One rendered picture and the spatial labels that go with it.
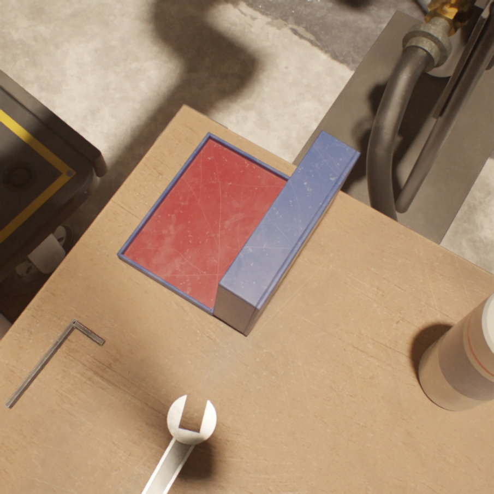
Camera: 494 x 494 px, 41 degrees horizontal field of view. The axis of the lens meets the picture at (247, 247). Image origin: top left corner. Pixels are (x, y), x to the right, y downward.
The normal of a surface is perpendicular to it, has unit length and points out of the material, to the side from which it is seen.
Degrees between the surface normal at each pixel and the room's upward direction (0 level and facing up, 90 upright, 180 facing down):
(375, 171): 60
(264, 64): 0
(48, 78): 0
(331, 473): 0
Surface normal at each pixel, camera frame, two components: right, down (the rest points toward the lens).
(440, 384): -0.83, 0.51
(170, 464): 0.00, -0.37
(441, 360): -1.00, 0.06
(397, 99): 0.03, 0.16
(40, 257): 0.76, 0.61
